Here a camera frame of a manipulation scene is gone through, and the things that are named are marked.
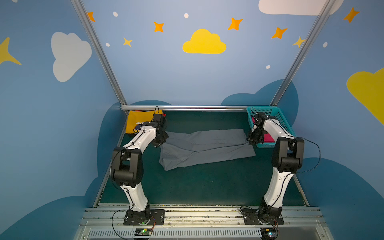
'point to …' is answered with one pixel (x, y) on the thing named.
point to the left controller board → (143, 232)
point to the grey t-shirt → (181, 149)
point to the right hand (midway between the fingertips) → (250, 141)
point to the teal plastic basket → (275, 113)
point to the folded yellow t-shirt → (135, 119)
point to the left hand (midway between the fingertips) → (166, 140)
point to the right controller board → (269, 233)
